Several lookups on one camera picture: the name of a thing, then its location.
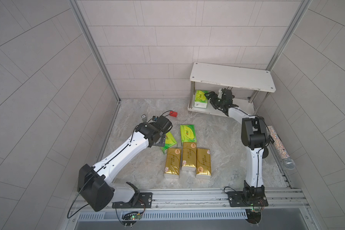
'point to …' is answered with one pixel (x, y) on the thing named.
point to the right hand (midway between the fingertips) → (207, 95)
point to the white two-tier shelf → (247, 77)
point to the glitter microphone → (288, 162)
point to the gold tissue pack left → (173, 163)
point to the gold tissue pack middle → (189, 157)
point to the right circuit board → (254, 215)
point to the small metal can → (144, 118)
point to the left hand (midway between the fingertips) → (155, 138)
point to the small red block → (174, 114)
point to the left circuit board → (130, 219)
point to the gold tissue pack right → (203, 164)
